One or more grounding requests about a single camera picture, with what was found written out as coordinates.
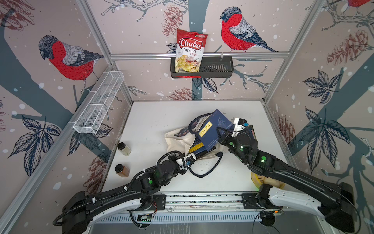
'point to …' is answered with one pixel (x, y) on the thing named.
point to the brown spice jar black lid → (121, 170)
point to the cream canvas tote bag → (180, 139)
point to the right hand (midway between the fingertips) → (215, 128)
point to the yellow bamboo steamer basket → (258, 180)
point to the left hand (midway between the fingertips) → (188, 149)
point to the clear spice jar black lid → (124, 148)
